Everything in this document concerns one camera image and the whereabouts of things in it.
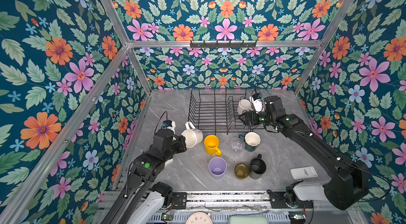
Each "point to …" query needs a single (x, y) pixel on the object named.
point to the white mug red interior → (243, 105)
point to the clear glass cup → (237, 146)
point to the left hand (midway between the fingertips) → (188, 135)
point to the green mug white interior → (251, 140)
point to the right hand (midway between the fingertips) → (246, 113)
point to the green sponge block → (248, 220)
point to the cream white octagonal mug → (193, 136)
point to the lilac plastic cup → (217, 167)
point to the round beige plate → (199, 218)
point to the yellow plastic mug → (211, 143)
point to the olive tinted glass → (241, 170)
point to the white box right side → (303, 173)
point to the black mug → (258, 165)
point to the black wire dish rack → (215, 110)
